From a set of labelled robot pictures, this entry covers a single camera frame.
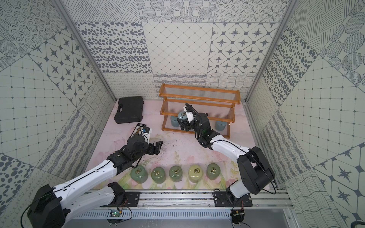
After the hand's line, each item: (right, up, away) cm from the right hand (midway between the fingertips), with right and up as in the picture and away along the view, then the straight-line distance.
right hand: (184, 117), depth 85 cm
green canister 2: (-4, -30, -10) cm, 32 cm away
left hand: (-14, -14, -5) cm, 21 cm away
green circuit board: (-36, -49, -14) cm, 63 cm away
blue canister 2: (-7, -4, +13) cm, 16 cm away
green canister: (-13, -31, -10) cm, 35 cm away
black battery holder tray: (-34, -10, +16) cm, 39 cm away
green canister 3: (-24, -31, -10) cm, 40 cm away
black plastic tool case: (-43, +5, +25) cm, 50 cm away
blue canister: (-2, +1, -4) cm, 4 cm away
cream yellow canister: (+6, -30, -10) cm, 32 cm away
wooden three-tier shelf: (+24, +8, +10) cm, 27 cm away
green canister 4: (+16, -29, -9) cm, 35 cm away
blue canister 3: (+25, -6, +11) cm, 28 cm away
